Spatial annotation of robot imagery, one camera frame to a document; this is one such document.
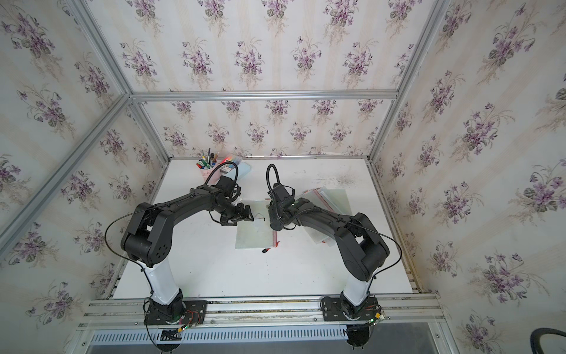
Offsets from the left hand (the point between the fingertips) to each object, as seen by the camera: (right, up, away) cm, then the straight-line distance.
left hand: (246, 221), depth 92 cm
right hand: (+14, +4, -1) cm, 14 cm away
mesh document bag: (+40, +8, +12) cm, 43 cm away
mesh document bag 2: (+5, -5, +1) cm, 7 cm away
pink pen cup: (-20, +24, +9) cm, 33 cm away
